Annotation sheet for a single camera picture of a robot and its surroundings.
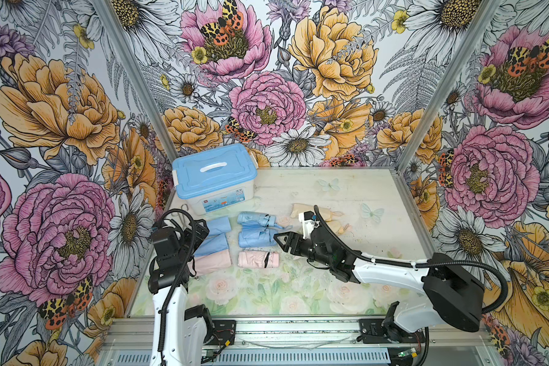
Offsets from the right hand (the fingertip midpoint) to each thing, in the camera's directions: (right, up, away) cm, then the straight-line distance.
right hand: (278, 244), depth 79 cm
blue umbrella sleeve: (-25, +4, +18) cm, 31 cm away
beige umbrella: (+24, +4, +19) cm, 31 cm away
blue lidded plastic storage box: (-26, +23, +16) cm, 38 cm away
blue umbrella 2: (-8, +1, +12) cm, 15 cm away
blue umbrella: (-9, +6, +19) cm, 22 cm away
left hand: (-27, +3, +1) cm, 27 cm away
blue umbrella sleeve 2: (-26, -3, +14) cm, 29 cm away
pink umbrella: (-6, -7, +8) cm, 13 cm away
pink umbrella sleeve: (-26, -9, +10) cm, 30 cm away
